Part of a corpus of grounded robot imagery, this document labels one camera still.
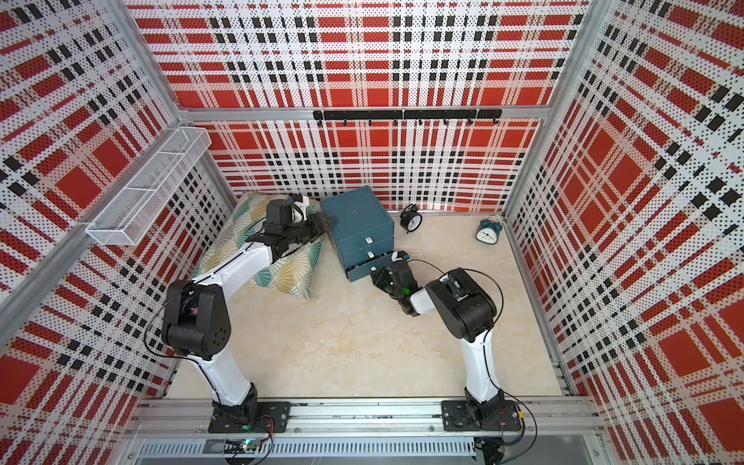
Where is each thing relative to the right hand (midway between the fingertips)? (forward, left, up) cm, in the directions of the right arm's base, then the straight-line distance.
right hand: (375, 271), depth 100 cm
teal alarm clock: (+16, -43, +2) cm, 46 cm away
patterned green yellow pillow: (-6, +25, +8) cm, 27 cm away
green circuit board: (-50, +29, 0) cm, 58 cm away
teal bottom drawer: (-1, +3, +4) cm, 5 cm away
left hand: (+7, +11, +18) cm, 22 cm away
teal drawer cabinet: (+1, +2, +19) cm, 19 cm away
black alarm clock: (+22, -14, +3) cm, 26 cm away
